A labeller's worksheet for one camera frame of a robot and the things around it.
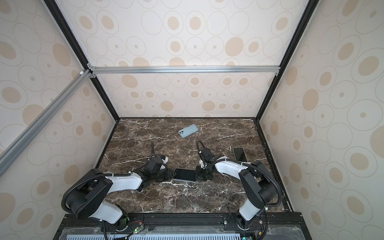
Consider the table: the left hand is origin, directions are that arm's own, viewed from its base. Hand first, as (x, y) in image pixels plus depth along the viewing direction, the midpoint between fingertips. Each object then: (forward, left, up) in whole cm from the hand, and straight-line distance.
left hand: (180, 173), depth 87 cm
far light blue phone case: (+36, -3, -5) cm, 37 cm away
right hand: (-2, -9, -3) cm, 10 cm away
